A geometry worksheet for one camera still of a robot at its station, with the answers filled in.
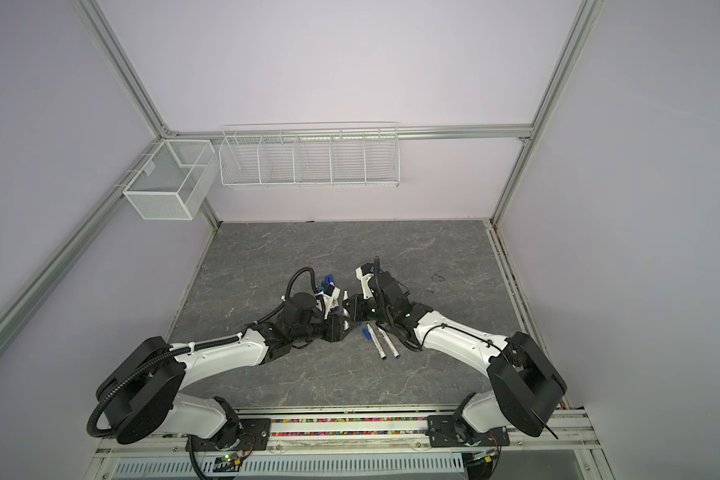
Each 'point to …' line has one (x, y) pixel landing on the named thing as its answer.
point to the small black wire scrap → (443, 279)
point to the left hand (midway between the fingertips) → (351, 325)
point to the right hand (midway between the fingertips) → (343, 305)
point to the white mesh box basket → (174, 180)
